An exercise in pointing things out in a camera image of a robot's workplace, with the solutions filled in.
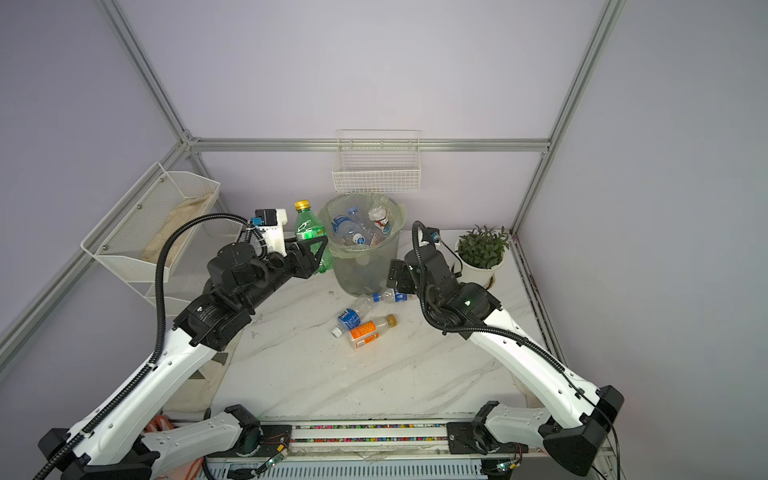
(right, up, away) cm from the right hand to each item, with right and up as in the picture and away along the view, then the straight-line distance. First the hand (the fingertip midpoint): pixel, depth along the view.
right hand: (403, 265), depth 70 cm
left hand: (-19, +6, -7) cm, 21 cm away
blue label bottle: (-3, -11, +26) cm, 28 cm away
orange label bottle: (-9, -21, +17) cm, 29 cm away
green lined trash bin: (-12, -2, +19) cm, 22 cm away
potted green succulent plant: (+26, +3, +22) cm, 34 cm away
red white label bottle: (-6, +14, +22) cm, 27 cm away
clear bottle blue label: (-16, +10, +17) cm, 26 cm away
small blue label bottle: (-15, -17, +20) cm, 30 cm away
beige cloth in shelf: (-64, +4, +5) cm, 64 cm away
